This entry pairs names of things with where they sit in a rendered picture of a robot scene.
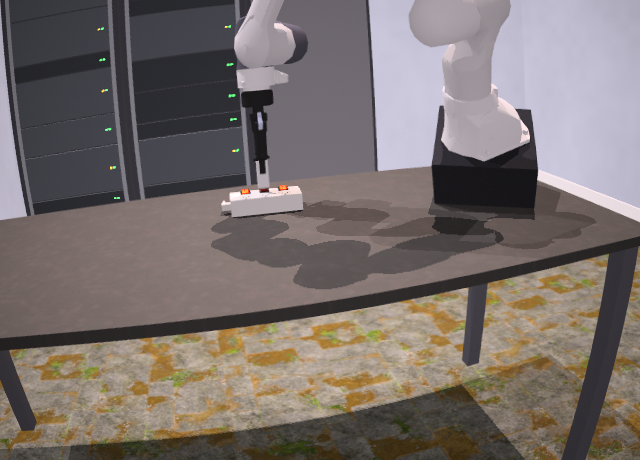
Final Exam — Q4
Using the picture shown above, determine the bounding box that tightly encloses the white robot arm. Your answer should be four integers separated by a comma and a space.
234, 0, 530, 161

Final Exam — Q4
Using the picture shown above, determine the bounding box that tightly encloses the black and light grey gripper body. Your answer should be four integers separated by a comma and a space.
241, 89, 273, 123

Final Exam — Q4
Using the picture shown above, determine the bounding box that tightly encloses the white power strip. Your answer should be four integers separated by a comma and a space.
222, 185, 303, 218

